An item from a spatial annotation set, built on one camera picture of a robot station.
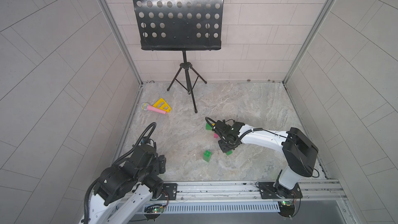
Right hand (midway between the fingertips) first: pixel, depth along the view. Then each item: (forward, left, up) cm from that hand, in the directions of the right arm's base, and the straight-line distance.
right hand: (224, 148), depth 85 cm
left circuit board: (-26, +32, +3) cm, 41 cm away
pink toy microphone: (+28, +48, +6) cm, 56 cm away
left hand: (-9, +30, +15) cm, 34 cm away
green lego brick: (-3, -2, 0) cm, 4 cm away
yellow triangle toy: (+31, +38, +4) cm, 49 cm away
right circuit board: (-28, -25, -2) cm, 37 cm away
